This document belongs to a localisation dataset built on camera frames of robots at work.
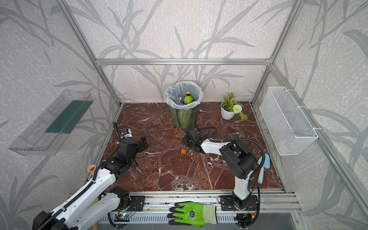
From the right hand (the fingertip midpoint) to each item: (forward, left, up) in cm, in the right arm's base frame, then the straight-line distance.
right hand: (184, 135), depth 96 cm
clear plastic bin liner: (+27, +3, +18) cm, 33 cm away
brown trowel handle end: (-24, +48, +7) cm, 54 cm away
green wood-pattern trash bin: (+8, -1, +8) cm, 12 cm away
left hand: (-7, +24, +12) cm, 28 cm away
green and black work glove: (-43, -6, -2) cm, 44 cm away
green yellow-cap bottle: (+22, -3, +13) cm, 26 cm away
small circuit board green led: (-44, +28, -4) cm, 53 cm away
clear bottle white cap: (+23, +4, +10) cm, 26 cm away
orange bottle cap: (-11, 0, 0) cm, 11 cm away
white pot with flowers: (+20, -33, +7) cm, 39 cm away
